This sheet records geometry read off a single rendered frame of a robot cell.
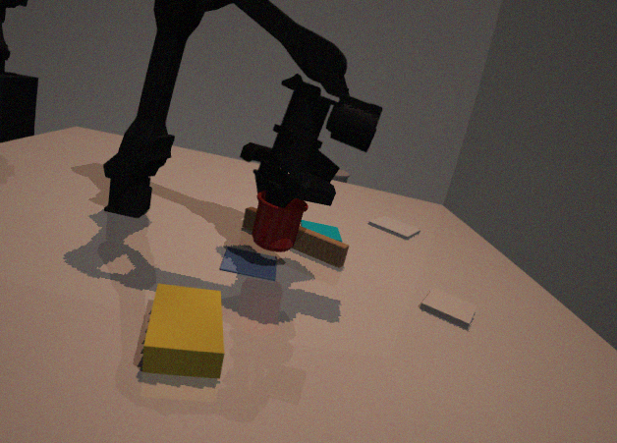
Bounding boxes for brown wooden plank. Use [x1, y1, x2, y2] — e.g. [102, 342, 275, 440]
[242, 207, 349, 268]

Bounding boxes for yellow box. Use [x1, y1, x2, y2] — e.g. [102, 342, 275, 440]
[142, 284, 225, 378]

